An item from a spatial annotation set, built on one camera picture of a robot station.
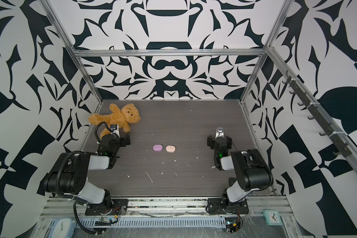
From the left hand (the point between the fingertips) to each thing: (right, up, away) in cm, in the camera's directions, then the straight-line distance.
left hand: (119, 130), depth 93 cm
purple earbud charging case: (+23, -11, +1) cm, 26 cm away
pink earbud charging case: (+31, -11, 0) cm, 33 cm away
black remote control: (+65, -26, -12) cm, 71 cm away
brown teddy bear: (+3, +10, +8) cm, 14 cm away
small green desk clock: (+80, -39, -22) cm, 92 cm away
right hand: (+62, -2, +1) cm, 62 cm away
